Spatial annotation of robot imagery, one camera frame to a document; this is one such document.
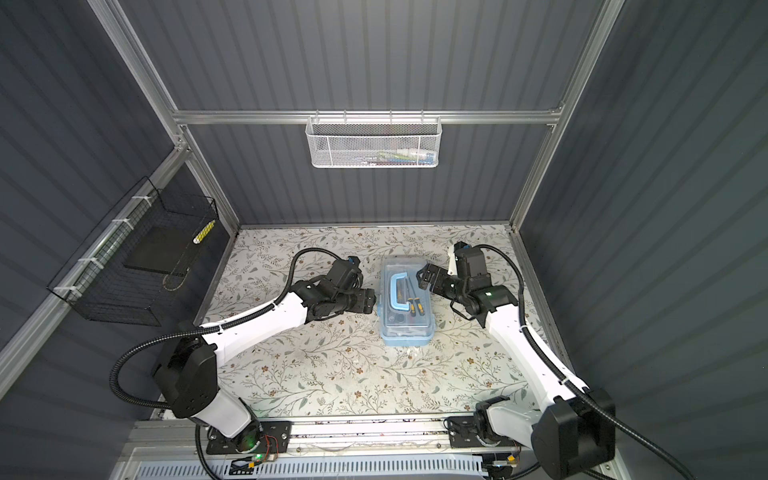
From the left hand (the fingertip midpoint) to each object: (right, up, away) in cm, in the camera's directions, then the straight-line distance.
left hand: (366, 297), depth 85 cm
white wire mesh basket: (+1, +55, +26) cm, 61 cm away
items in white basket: (+11, +43, +8) cm, 45 cm away
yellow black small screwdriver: (+16, -4, +1) cm, 17 cm away
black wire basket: (-57, +8, -14) cm, 60 cm away
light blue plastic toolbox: (+11, -3, -1) cm, 12 cm away
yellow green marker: (-45, +17, -5) cm, 48 cm away
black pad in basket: (-53, +14, -7) cm, 55 cm away
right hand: (+19, +5, -5) cm, 20 cm away
